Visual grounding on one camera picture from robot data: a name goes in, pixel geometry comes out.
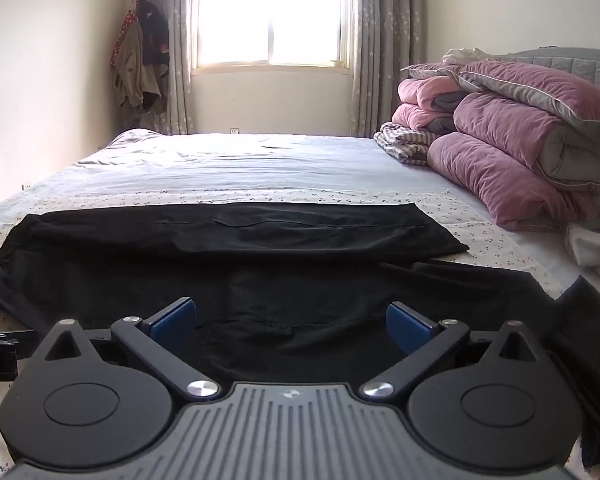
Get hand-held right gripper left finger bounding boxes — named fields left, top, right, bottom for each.
left=31, top=297, right=224, bottom=402

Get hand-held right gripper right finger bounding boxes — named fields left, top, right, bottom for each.
left=359, top=301, right=552, bottom=402

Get black pants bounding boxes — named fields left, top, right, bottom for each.
left=0, top=203, right=600, bottom=468

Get cherry print bed sheet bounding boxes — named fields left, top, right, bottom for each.
left=0, top=180, right=600, bottom=480

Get light blue bed sheet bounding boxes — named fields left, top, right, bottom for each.
left=74, top=129, right=457, bottom=197

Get grey striped blanket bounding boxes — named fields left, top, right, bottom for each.
left=373, top=122, right=449, bottom=166

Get white fleece cloth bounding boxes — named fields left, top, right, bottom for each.
left=564, top=222, right=600, bottom=283

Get small folded pink quilt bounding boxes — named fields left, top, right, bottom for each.
left=392, top=62, right=465, bottom=134

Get large pink grey quilt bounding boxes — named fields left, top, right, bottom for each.
left=426, top=59, right=600, bottom=234

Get beige hanging jacket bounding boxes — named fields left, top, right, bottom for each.
left=113, top=21, right=149, bottom=109

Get grey patterned curtain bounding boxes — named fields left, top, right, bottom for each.
left=346, top=0, right=429, bottom=139
left=144, top=0, right=202, bottom=136

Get dark hanging garment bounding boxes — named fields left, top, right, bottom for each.
left=138, top=0, right=171, bottom=112

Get white crumpled cloth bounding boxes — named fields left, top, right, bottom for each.
left=441, top=47, right=498, bottom=67

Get red patterned hanging garment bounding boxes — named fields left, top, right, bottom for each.
left=110, top=6, right=142, bottom=70

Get grey quilted headboard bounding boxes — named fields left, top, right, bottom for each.
left=495, top=47, right=600, bottom=102

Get window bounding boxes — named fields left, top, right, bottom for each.
left=191, top=0, right=355, bottom=75

